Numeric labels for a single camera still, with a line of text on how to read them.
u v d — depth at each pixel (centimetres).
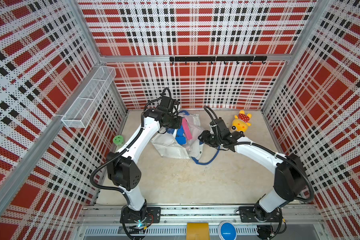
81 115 93
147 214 73
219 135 65
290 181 44
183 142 99
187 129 102
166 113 62
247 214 73
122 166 45
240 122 108
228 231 68
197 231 71
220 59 90
